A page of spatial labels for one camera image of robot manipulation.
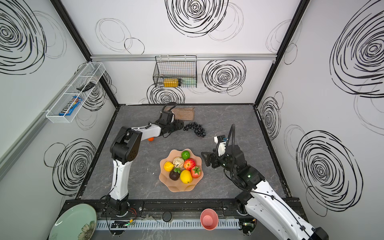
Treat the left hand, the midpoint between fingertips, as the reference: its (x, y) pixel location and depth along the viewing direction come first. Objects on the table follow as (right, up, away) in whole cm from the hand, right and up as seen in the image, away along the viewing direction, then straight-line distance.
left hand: (183, 124), depth 104 cm
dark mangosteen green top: (-3, -26, -25) cm, 36 cm away
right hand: (+14, -12, -30) cm, 35 cm away
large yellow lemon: (+4, -27, -26) cm, 37 cm away
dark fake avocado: (-2, 0, -10) cm, 10 cm away
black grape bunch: (+10, -3, -2) cm, 10 cm away
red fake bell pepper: (+5, -21, -23) cm, 32 cm away
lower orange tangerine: (-13, -6, -32) cm, 35 cm away
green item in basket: (+5, +26, -17) cm, 31 cm away
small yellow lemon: (-6, -22, -23) cm, 33 cm away
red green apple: (+9, -23, -27) cm, 37 cm away
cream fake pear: (-1, -20, -23) cm, 30 cm away
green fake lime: (+3, -17, -20) cm, 26 cm away
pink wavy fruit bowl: (-1, -32, -25) cm, 41 cm away
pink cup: (+15, -44, -33) cm, 57 cm away
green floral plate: (-47, -45, -34) cm, 74 cm away
